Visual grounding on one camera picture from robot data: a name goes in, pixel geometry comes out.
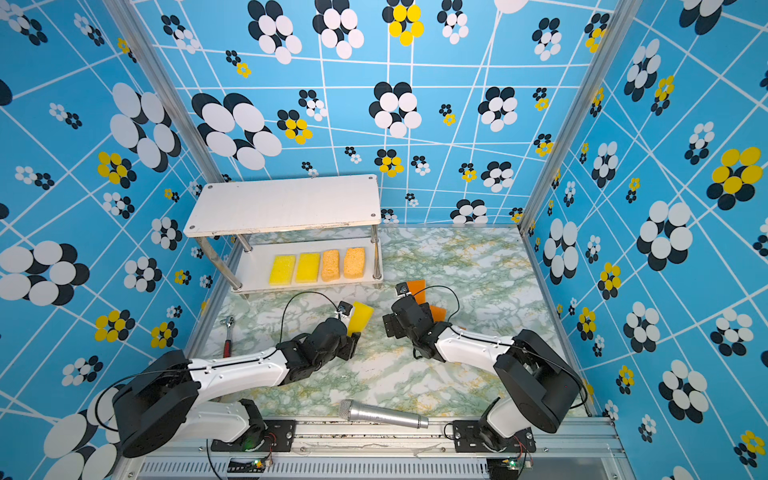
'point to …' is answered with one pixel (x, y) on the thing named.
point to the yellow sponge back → (360, 317)
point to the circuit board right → (504, 466)
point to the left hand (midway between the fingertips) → (355, 331)
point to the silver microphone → (365, 411)
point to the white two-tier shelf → (289, 235)
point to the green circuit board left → (247, 465)
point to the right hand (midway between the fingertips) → (403, 312)
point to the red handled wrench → (229, 321)
